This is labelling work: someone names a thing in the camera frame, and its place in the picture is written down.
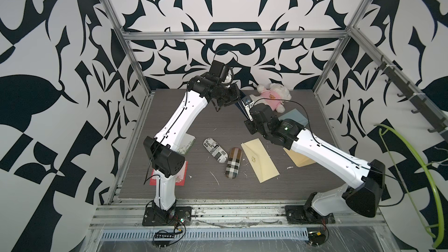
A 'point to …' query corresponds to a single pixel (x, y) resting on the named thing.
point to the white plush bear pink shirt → (275, 95)
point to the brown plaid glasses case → (233, 163)
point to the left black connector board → (162, 239)
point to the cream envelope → (260, 161)
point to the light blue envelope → (296, 115)
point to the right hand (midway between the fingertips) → (250, 112)
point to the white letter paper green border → (189, 140)
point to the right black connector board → (316, 238)
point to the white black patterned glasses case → (216, 150)
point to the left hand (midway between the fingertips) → (239, 94)
